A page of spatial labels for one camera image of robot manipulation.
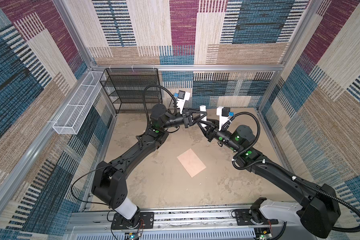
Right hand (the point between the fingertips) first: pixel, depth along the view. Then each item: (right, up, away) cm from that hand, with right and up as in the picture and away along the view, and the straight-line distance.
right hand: (197, 122), depth 66 cm
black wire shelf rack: (-46, +25, +41) cm, 67 cm away
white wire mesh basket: (-76, 0, +25) cm, 80 cm away
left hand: (+3, +4, -4) cm, 6 cm away
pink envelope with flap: (-1, -25, +28) cm, 37 cm away
